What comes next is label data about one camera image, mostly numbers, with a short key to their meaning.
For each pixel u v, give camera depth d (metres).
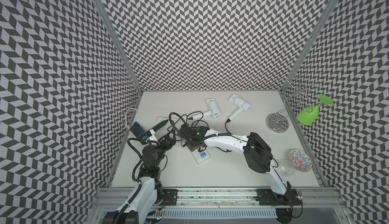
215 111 1.01
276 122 0.99
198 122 0.99
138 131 0.94
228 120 0.99
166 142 0.73
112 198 0.74
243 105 1.02
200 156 0.84
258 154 0.51
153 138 0.73
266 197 0.72
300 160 0.83
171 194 0.72
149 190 0.58
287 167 0.83
